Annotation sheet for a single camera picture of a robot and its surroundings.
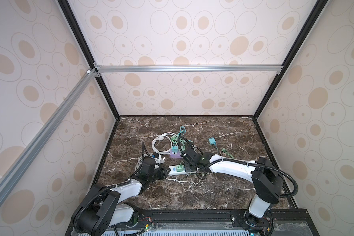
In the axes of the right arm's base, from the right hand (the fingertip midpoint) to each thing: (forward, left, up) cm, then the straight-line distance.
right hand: (188, 165), depth 87 cm
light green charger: (-3, +5, +3) cm, 6 cm away
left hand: (-1, +9, -1) cm, 9 cm away
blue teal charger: (+20, -18, -4) cm, 27 cm away
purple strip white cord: (+23, +18, -2) cm, 29 cm away
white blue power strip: (-2, +9, -2) cm, 10 cm away
